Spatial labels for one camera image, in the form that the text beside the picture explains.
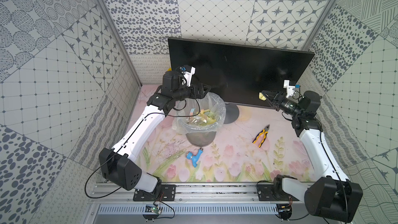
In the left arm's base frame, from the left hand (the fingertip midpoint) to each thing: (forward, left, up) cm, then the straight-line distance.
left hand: (201, 82), depth 73 cm
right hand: (-4, -28, -4) cm, 29 cm away
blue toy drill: (-24, +4, -35) cm, 43 cm away
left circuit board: (-48, +22, -37) cm, 64 cm away
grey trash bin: (-17, 0, -26) cm, 31 cm away
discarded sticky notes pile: (-7, -1, -19) cm, 21 cm away
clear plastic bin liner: (-1, -5, -14) cm, 15 cm away
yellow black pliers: (-6, -39, -36) cm, 53 cm away
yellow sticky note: (-5, -28, -4) cm, 29 cm away
